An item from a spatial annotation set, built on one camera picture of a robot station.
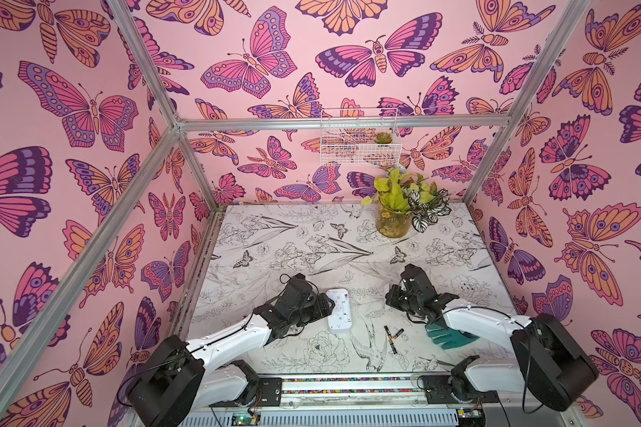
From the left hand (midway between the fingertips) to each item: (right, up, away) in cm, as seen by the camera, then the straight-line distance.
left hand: (331, 305), depth 84 cm
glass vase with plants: (+27, +35, +13) cm, 46 cm away
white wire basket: (+10, +57, +11) cm, 59 cm away
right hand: (+19, +2, +6) cm, 20 cm away
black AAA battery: (+21, -9, 0) cm, 23 cm away
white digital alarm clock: (+3, -4, 0) cm, 5 cm away
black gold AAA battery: (+19, -10, 0) cm, 21 cm away
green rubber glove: (+37, -10, 0) cm, 38 cm away
